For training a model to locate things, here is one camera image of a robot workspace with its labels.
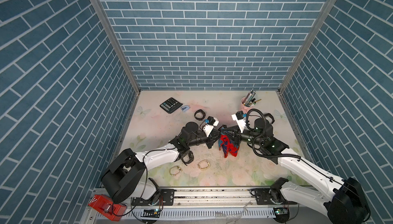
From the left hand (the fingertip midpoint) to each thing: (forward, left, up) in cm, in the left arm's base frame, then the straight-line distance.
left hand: (226, 136), depth 75 cm
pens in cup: (+30, -19, -6) cm, 36 cm away
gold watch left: (-10, +27, -20) cm, 35 cm away
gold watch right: (-7, +11, -19) cm, 23 cm away
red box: (-27, +54, -13) cm, 62 cm away
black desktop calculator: (+34, +35, -17) cm, 51 cm away
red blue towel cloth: (-2, -1, -5) cm, 6 cm away
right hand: (+1, +1, +3) cm, 4 cm away
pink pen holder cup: (+26, -15, -10) cm, 32 cm away
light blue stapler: (+31, +24, -17) cm, 43 cm away
